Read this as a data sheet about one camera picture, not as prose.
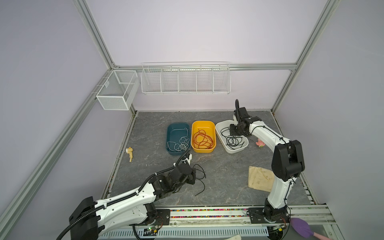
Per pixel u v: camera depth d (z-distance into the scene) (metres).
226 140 1.02
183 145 0.99
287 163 0.50
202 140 1.02
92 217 0.41
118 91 1.02
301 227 0.71
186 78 0.98
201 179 0.86
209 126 1.06
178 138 1.02
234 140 1.02
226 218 0.75
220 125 1.08
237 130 0.82
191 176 0.59
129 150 0.97
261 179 0.86
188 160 0.68
